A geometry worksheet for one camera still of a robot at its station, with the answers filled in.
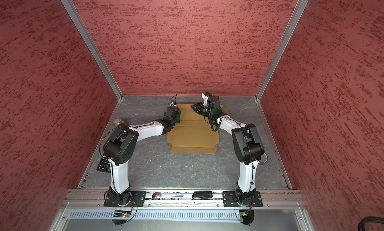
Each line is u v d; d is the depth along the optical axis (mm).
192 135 963
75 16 770
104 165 834
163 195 756
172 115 772
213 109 757
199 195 726
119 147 518
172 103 851
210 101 742
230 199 736
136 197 743
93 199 756
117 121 955
